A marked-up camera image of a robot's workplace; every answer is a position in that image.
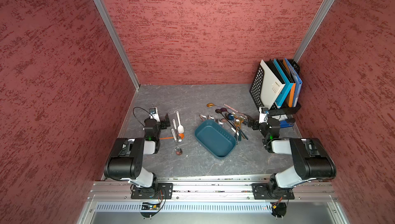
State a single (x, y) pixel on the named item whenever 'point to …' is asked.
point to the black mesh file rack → (255, 91)
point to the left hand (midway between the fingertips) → (160, 117)
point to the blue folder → (298, 81)
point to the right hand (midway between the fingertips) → (254, 116)
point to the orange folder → (293, 87)
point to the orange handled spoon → (181, 135)
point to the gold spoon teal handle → (237, 123)
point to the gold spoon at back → (211, 105)
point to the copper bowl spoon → (179, 151)
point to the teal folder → (287, 88)
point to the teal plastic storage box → (216, 140)
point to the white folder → (271, 87)
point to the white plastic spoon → (180, 128)
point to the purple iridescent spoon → (219, 111)
